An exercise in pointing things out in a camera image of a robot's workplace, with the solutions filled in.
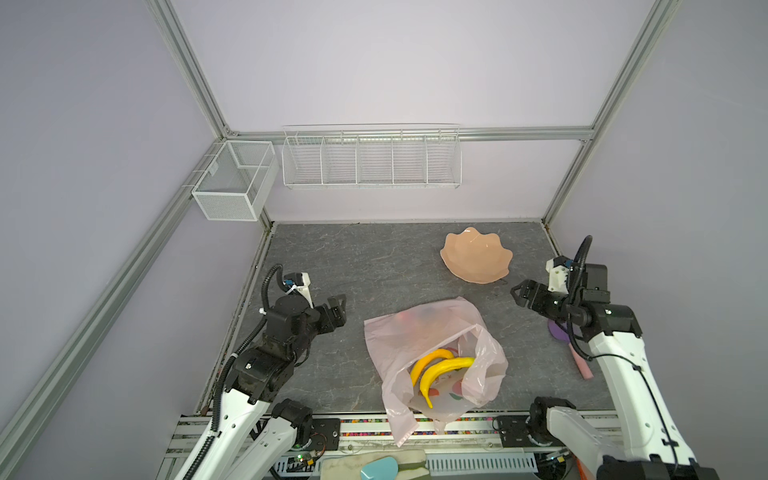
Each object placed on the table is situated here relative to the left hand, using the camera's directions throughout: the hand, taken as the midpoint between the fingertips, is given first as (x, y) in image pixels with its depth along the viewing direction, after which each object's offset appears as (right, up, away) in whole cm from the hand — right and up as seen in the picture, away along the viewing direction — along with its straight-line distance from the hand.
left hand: (332, 302), depth 71 cm
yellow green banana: (+25, -18, +14) cm, 34 cm away
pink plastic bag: (+16, -11, +7) cm, 21 cm away
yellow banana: (+25, -21, +10) cm, 34 cm away
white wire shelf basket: (+7, +45, +29) cm, 54 cm away
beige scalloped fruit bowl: (+44, +10, +35) cm, 57 cm away
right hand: (+49, +2, +6) cm, 50 cm away
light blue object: (+13, -38, -3) cm, 40 cm away
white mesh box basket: (-39, +37, +32) cm, 62 cm away
